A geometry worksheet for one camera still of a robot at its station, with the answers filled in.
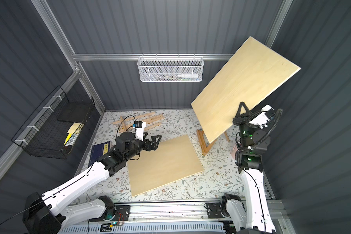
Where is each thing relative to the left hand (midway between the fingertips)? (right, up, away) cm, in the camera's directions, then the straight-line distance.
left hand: (156, 136), depth 73 cm
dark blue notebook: (-43, -12, +23) cm, 50 cm away
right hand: (+39, +15, -14) cm, 44 cm away
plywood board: (+9, -17, +19) cm, 27 cm away
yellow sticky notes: (-43, +4, +1) cm, 44 cm away
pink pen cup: (+48, -13, +22) cm, 54 cm away
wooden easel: (-27, +7, +39) cm, 48 cm away
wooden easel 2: (+28, -10, +18) cm, 35 cm away
